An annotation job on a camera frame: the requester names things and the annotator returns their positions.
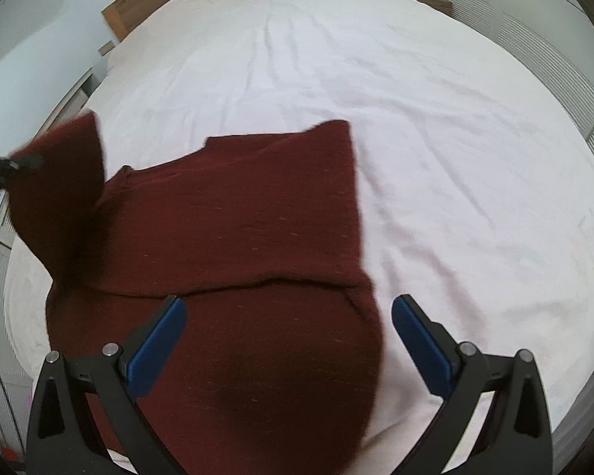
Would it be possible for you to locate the dark red knit sweater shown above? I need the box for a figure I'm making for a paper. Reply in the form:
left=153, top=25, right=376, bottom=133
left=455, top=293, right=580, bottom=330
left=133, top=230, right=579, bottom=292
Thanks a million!
left=7, top=115, right=383, bottom=474

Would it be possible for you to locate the white bed sheet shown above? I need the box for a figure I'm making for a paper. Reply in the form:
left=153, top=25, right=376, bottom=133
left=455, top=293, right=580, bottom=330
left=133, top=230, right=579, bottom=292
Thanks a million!
left=7, top=0, right=594, bottom=474

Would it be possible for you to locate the white wardrobe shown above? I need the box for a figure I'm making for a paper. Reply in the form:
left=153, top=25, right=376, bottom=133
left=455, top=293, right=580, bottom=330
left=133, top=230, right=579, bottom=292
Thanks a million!
left=448, top=0, right=594, bottom=154

